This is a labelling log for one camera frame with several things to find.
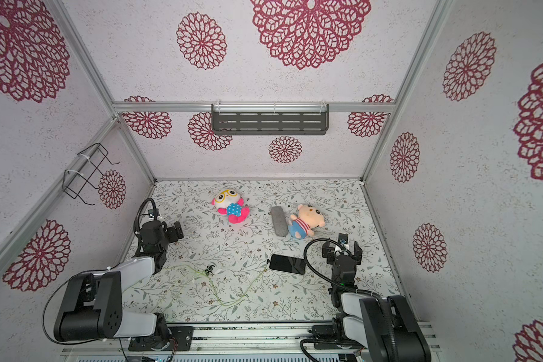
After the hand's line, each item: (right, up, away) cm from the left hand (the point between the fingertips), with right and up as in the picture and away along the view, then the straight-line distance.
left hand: (167, 225), depth 93 cm
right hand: (+71, -4, -6) cm, 71 cm away
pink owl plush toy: (+24, +9, +10) cm, 28 cm away
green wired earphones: (+20, -21, -5) cm, 29 cm away
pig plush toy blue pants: (+59, +2, +4) cm, 59 cm away
